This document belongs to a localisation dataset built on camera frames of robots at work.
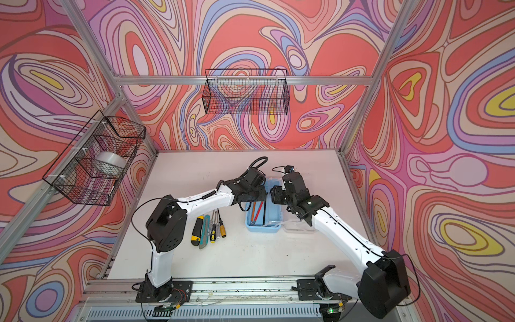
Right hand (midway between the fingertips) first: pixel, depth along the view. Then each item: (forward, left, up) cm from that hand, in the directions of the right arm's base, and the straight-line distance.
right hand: (277, 194), depth 82 cm
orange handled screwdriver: (-6, +25, -15) cm, 29 cm away
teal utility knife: (-9, +32, -16) cm, 37 cm away
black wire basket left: (+4, +70, +15) cm, 72 cm away
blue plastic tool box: (+1, +1, -17) cm, 17 cm away
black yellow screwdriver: (-9, +28, -14) cm, 33 cm away
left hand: (+6, +4, -6) cm, 9 cm away
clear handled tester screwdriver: (-7, +26, -15) cm, 31 cm away
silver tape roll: (+8, +62, +17) cm, 65 cm away
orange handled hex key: (0, +11, -16) cm, 19 cm away
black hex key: (+1, +5, -16) cm, 17 cm away
